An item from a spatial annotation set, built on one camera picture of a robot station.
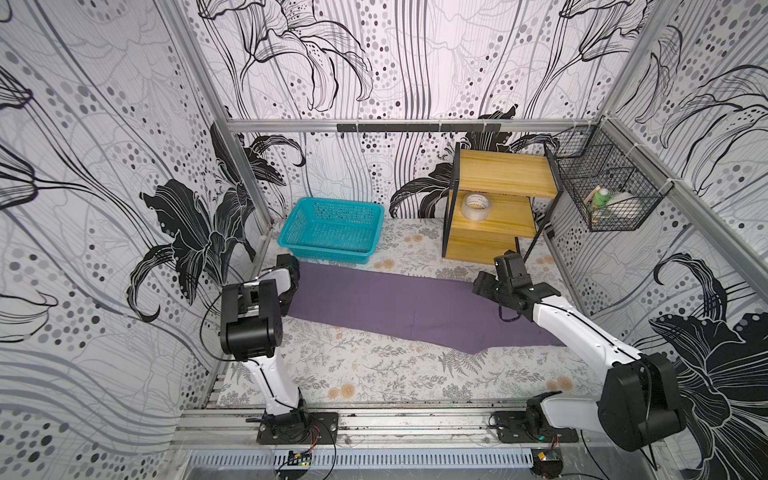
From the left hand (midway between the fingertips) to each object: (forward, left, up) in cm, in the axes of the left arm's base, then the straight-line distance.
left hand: (283, 305), depth 97 cm
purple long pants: (-2, -53, +3) cm, 53 cm away
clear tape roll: (+29, -64, +20) cm, 73 cm away
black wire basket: (+22, -97, +36) cm, 106 cm away
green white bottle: (+17, -92, +36) cm, 100 cm away
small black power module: (-40, -75, +2) cm, 85 cm away
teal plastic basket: (+33, -12, +1) cm, 35 cm away
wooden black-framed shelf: (+31, -70, +22) cm, 80 cm away
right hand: (+3, -65, +13) cm, 66 cm away
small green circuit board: (-41, -15, -1) cm, 44 cm away
